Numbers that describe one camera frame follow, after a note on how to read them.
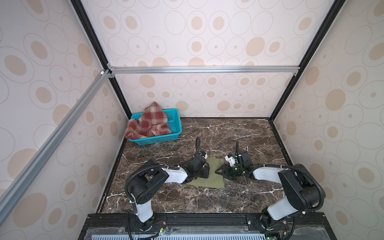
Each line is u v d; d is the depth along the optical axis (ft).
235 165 2.77
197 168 2.39
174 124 3.81
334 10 2.26
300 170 1.52
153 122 3.62
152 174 1.74
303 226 2.39
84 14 2.28
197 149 3.33
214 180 2.82
